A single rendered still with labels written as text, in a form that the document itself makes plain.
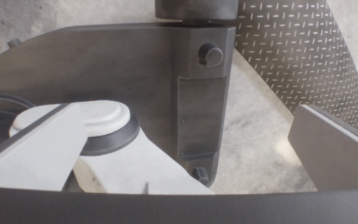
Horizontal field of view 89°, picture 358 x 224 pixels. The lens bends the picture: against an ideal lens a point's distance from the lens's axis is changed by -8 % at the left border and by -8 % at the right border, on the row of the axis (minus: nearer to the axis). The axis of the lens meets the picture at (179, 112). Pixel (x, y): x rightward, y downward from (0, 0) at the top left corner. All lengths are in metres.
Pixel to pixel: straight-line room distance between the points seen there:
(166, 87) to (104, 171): 0.26
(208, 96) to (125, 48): 0.22
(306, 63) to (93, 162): 0.75
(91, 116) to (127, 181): 0.13
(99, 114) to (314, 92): 0.80
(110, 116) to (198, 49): 0.22
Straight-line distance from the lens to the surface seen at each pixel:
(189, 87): 0.47
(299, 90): 0.88
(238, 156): 0.96
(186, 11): 0.44
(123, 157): 0.34
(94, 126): 0.35
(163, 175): 0.30
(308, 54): 0.83
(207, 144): 0.58
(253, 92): 0.80
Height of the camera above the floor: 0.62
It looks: 59 degrees down
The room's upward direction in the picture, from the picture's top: 158 degrees clockwise
